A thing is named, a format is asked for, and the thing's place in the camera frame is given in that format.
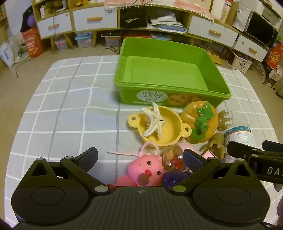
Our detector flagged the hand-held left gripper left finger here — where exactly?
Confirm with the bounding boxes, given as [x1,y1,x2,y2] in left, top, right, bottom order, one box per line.
[28,147,112,195]

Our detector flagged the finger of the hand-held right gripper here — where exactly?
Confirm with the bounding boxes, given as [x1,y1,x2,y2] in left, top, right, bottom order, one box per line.
[262,140,283,153]
[227,141,264,160]

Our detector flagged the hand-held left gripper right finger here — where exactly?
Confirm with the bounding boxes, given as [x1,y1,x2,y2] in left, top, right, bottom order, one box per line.
[170,149,257,195]

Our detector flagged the clear plastic bottle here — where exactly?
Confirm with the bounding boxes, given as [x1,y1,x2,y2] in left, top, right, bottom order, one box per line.
[224,123,255,155]

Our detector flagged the pink toy suitcase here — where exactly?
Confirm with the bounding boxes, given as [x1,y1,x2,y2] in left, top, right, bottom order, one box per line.
[202,151,218,160]

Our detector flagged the pink and clear toy ball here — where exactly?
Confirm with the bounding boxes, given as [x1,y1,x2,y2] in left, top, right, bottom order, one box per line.
[162,143,195,172]

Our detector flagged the purple toy grapes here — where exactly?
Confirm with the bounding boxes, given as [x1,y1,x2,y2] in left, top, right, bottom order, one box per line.
[162,171,193,185]

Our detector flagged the beige rubber toy hand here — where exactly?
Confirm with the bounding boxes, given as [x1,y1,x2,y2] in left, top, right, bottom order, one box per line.
[202,133,226,159]
[218,110,232,131]

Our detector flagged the pink pig toy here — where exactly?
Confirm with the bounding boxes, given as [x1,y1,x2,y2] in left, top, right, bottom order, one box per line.
[115,142,165,187]

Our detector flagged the white toy starfish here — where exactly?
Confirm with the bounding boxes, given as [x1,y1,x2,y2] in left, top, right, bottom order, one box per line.
[140,103,165,137]

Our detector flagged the green plastic box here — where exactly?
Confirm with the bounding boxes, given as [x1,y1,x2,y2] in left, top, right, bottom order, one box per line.
[114,37,232,109]

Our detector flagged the yellow toy pot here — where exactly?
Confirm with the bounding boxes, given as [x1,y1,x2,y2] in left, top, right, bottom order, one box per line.
[128,106,192,148]

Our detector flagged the orange toy pumpkin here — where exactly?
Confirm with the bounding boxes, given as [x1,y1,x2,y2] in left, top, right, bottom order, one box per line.
[180,100,219,144]

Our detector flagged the brown printed box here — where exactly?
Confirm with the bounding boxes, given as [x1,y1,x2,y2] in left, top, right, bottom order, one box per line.
[252,60,269,83]

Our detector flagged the white cardboard box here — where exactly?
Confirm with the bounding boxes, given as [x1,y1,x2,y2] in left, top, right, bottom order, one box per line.
[230,50,252,73]

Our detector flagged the red printed box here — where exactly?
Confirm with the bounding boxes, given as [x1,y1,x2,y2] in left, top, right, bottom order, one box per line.
[264,42,283,71]

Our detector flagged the egg tray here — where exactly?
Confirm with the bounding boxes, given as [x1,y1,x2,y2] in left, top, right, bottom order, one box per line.
[200,44,224,64]

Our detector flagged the clear bin with blue lid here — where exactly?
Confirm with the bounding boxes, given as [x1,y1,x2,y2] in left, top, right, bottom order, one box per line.
[75,32,93,48]

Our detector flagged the clear storage bin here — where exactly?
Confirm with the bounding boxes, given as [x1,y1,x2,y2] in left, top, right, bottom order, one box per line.
[54,35,69,51]
[102,31,122,47]

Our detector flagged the black appliance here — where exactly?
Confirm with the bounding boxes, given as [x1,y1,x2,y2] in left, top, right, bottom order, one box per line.
[245,11,279,48]

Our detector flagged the red printed bag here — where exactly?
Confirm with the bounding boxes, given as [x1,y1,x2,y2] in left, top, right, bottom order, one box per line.
[21,28,42,59]

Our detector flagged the white plastic bag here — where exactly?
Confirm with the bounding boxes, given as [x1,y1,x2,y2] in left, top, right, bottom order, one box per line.
[0,42,17,68]

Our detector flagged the wooden cabinet unit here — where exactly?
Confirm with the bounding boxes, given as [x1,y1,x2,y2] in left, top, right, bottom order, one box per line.
[31,0,283,64]

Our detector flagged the folded clothes pile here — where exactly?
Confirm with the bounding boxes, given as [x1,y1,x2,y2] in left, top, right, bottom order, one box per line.
[147,11,188,33]

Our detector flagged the black bag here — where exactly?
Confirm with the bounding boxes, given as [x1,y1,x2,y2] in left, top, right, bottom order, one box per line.
[120,8,148,29]

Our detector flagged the pink lace cloth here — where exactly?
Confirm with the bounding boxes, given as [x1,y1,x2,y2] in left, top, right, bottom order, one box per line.
[104,0,215,21]

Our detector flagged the white drawer with wooden handle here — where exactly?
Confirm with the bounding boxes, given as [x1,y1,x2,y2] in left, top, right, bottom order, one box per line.
[36,13,73,38]
[233,35,268,62]
[188,16,239,47]
[73,6,118,32]

